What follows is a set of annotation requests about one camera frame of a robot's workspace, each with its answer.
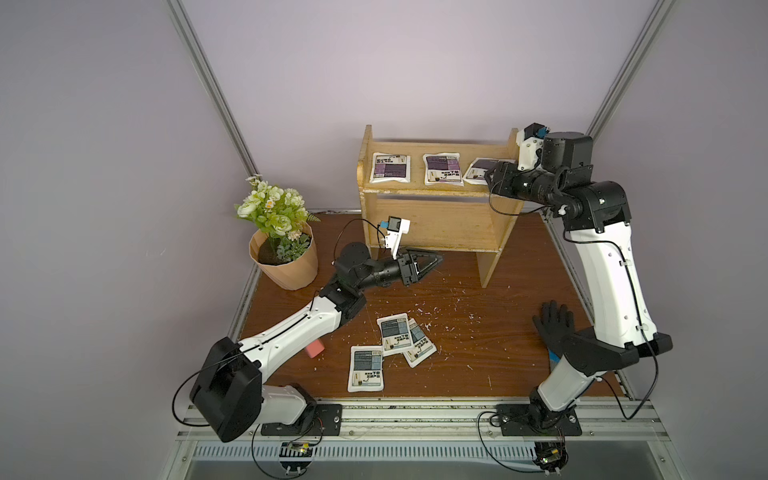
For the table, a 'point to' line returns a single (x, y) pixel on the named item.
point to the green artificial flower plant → (282, 213)
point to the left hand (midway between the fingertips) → (441, 262)
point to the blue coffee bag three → (366, 368)
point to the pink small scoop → (314, 348)
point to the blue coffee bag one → (395, 334)
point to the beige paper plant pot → (288, 261)
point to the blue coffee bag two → (422, 345)
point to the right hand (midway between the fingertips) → (501, 160)
